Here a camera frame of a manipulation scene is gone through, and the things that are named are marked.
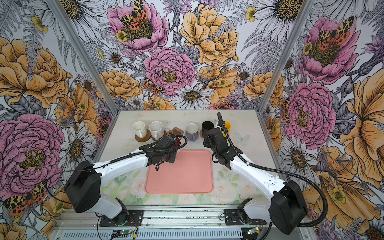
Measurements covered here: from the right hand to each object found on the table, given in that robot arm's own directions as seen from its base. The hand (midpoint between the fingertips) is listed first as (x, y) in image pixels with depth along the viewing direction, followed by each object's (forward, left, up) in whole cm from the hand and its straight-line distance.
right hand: (210, 140), depth 83 cm
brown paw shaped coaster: (+20, +22, -16) cm, 34 cm away
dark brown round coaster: (+12, +32, -15) cm, 38 cm away
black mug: (+18, 0, -9) cm, 20 cm away
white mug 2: (+18, +35, -12) cm, 41 cm away
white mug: (+15, +43, -7) cm, 46 cm away
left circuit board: (-39, +44, -17) cm, 61 cm away
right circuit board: (-39, -18, -18) cm, 47 cm away
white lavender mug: (+15, +10, -12) cm, 21 cm away
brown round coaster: (+14, +44, -17) cm, 49 cm away
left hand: (-5, +23, -9) cm, 25 cm away
